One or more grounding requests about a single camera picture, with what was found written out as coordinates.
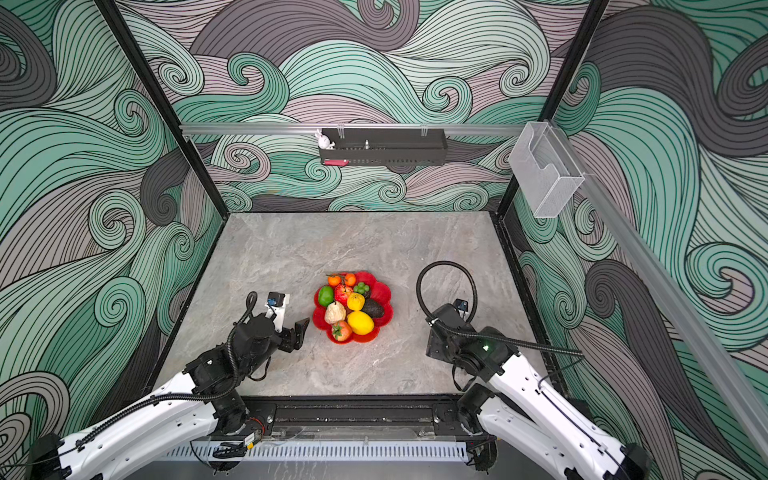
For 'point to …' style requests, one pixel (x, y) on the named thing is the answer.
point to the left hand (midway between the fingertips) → (298, 315)
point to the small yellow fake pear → (356, 301)
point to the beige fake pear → (335, 312)
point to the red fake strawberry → (341, 331)
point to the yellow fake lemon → (360, 322)
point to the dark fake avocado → (372, 307)
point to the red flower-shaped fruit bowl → (378, 291)
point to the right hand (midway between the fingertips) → (439, 346)
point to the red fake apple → (341, 293)
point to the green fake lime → (325, 295)
